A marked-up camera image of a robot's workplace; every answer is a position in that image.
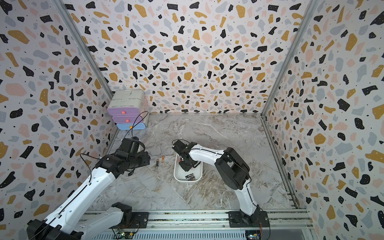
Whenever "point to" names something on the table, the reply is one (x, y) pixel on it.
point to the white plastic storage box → (179, 174)
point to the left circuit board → (124, 235)
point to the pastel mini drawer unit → (129, 109)
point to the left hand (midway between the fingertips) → (148, 157)
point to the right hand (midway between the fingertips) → (187, 165)
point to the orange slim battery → (163, 159)
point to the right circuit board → (253, 235)
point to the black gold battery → (190, 174)
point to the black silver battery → (188, 176)
